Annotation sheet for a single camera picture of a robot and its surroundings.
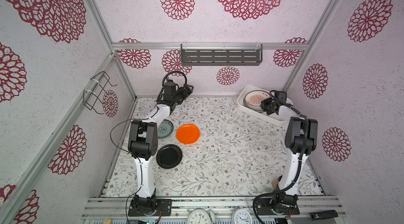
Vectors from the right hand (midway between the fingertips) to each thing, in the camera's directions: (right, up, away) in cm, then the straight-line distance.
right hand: (261, 99), depth 105 cm
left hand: (-48, +4, -7) cm, 49 cm away
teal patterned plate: (-64, -19, -2) cm, 67 cm away
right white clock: (-23, -54, -36) cm, 69 cm away
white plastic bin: (+21, -1, +5) cm, 22 cm away
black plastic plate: (-59, -34, -14) cm, 70 cm away
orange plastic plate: (-49, -23, -1) cm, 54 cm away
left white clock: (-41, -54, -36) cm, 77 cm away
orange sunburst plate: (-3, +1, +8) cm, 8 cm away
